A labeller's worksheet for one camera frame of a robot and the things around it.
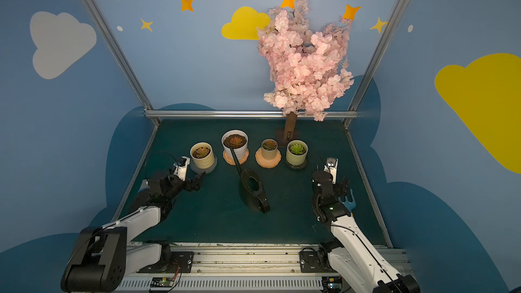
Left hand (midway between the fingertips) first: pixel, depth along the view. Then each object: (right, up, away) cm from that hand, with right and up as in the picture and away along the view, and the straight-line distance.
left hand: (194, 166), depth 89 cm
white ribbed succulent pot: (+18, +12, +11) cm, 24 cm away
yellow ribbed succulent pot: (+1, +4, +9) cm, 10 cm away
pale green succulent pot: (+47, +6, +10) cm, 49 cm away
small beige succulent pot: (+34, +8, +12) cm, 37 cm away
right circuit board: (+56, -41, -17) cm, 71 cm away
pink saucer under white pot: (+14, +1, +15) cm, 21 cm away
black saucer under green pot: (+49, -2, +13) cm, 50 cm away
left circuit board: (-6, -40, -17) cm, 44 cm away
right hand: (+61, -1, -8) cm, 61 cm away
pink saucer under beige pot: (+34, -1, +15) cm, 38 cm away
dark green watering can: (+27, -7, -7) cm, 29 cm away
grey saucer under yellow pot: (+2, -3, +12) cm, 12 cm away
